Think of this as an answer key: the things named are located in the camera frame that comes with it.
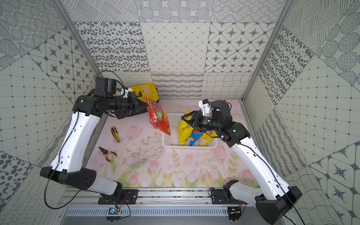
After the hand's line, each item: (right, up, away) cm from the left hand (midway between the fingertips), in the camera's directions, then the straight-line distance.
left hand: (147, 100), depth 65 cm
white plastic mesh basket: (+9, -26, +31) cm, 41 cm away
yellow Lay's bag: (+18, -16, +19) cm, 31 cm away
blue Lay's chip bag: (+24, -20, +21) cm, 38 cm away
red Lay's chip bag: (+5, -8, +1) cm, 9 cm away
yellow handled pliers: (-34, -32, +25) cm, 53 cm away
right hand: (+17, -10, 0) cm, 20 cm away
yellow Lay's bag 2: (+31, -21, +20) cm, 42 cm away
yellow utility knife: (-33, -20, +34) cm, 51 cm away
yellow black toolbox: (-10, +11, +39) cm, 42 cm away
